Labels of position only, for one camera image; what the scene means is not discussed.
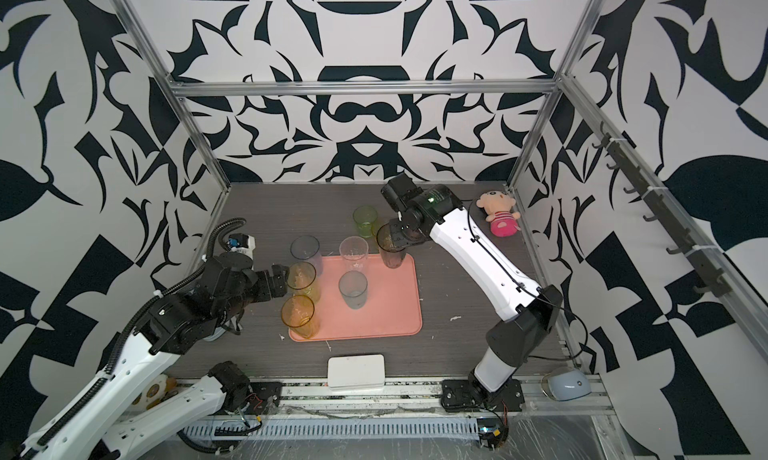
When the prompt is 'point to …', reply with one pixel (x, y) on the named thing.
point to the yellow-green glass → (302, 280)
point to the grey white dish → (565, 384)
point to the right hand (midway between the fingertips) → (407, 233)
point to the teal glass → (353, 286)
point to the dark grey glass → (391, 255)
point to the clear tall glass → (354, 253)
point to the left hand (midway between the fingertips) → (271, 266)
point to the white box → (356, 371)
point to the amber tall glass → (298, 313)
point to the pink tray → (392, 305)
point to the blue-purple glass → (307, 248)
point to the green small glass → (364, 217)
